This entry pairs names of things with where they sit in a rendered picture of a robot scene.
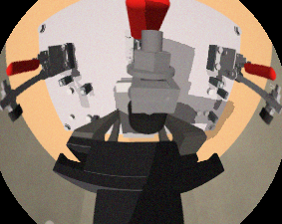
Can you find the grey toggle clamp with red handle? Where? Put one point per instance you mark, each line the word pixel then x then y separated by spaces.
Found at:
pixel 56 60

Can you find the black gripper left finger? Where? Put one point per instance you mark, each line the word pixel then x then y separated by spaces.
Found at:
pixel 98 128

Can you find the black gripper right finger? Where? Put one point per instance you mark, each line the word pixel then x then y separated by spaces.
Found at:
pixel 189 138

